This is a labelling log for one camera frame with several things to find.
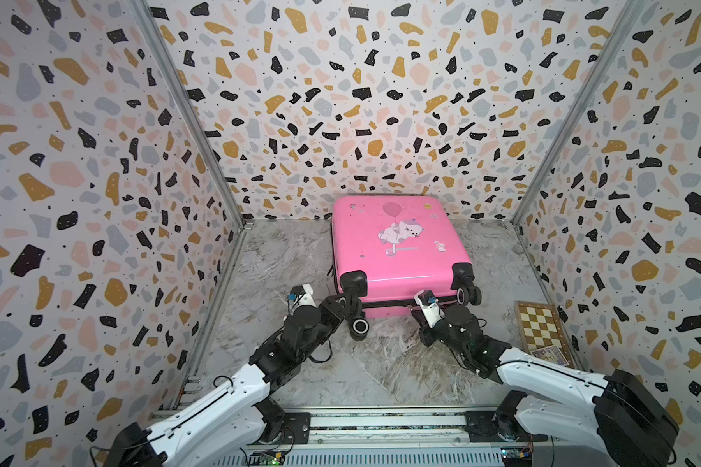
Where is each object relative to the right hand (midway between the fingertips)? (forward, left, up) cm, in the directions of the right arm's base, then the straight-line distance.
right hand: (414, 313), depth 83 cm
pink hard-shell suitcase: (+14, +9, +11) cm, 20 cm away
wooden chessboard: (+1, -40, -10) cm, 41 cm away
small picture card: (-7, -39, -8) cm, 40 cm away
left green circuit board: (-34, +37, -11) cm, 51 cm away
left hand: (-2, +16, +9) cm, 19 cm away
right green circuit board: (-32, -24, -13) cm, 42 cm away
